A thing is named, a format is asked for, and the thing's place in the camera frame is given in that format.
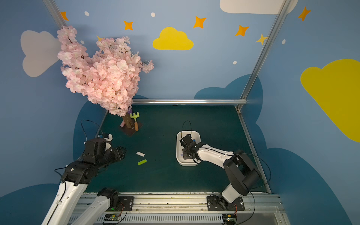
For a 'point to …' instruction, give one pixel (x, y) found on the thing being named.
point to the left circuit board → (111, 217)
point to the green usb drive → (141, 162)
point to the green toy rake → (134, 116)
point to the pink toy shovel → (122, 123)
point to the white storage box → (196, 136)
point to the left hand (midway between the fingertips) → (122, 148)
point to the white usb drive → (140, 153)
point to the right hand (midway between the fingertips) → (190, 151)
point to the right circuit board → (229, 219)
